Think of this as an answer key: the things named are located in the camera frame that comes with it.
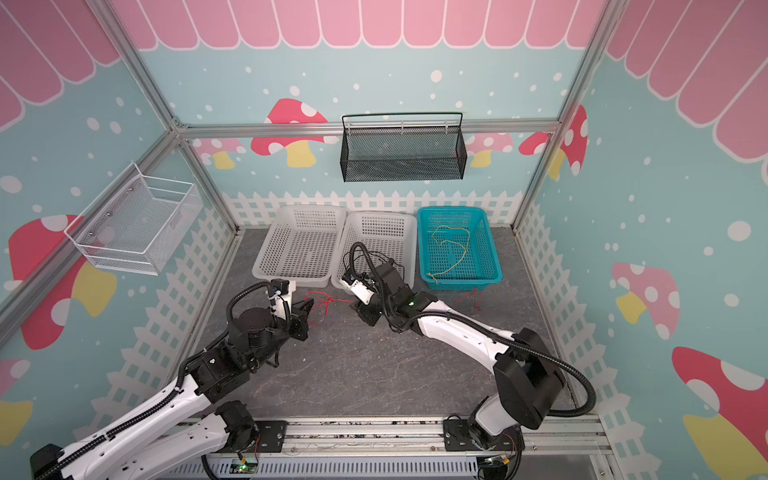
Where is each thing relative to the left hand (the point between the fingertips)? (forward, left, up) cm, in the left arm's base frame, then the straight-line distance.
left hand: (312, 305), depth 74 cm
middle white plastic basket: (+43, -18, -19) cm, 51 cm away
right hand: (+5, -10, -5) cm, 12 cm away
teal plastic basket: (+38, -44, -20) cm, 61 cm away
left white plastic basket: (+39, +16, -21) cm, 47 cm away
